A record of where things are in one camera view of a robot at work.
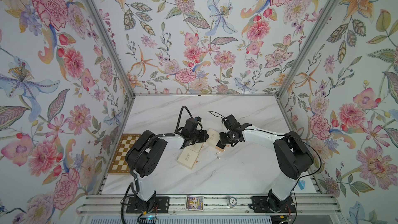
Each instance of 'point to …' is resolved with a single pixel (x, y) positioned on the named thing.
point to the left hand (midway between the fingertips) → (211, 135)
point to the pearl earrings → (217, 156)
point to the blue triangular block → (301, 184)
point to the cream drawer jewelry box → (187, 158)
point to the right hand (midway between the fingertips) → (221, 137)
